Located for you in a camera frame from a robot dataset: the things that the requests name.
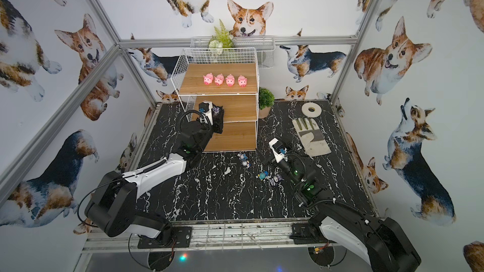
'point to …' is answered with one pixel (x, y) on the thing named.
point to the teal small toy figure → (261, 175)
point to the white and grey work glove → (311, 136)
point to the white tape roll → (317, 111)
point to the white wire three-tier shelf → (240, 105)
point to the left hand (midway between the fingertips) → (222, 107)
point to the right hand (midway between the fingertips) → (265, 140)
